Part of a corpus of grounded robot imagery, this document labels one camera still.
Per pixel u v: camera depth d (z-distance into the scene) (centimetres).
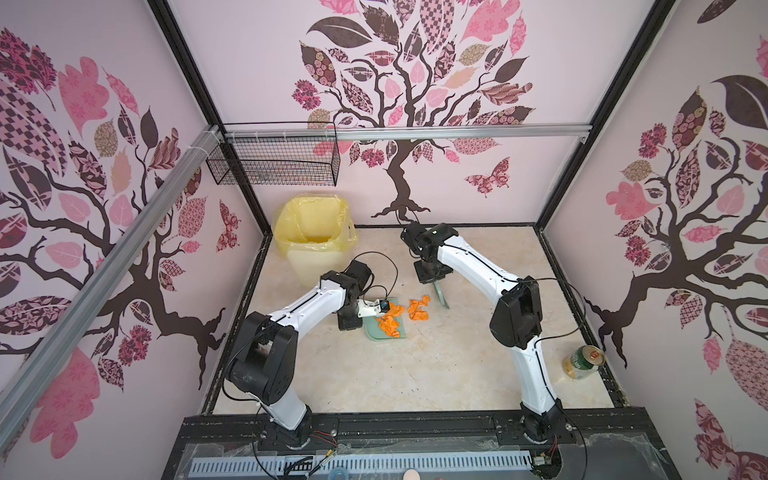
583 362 76
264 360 45
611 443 72
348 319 77
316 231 103
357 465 70
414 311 95
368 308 79
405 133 95
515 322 54
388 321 90
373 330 90
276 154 95
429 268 76
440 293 90
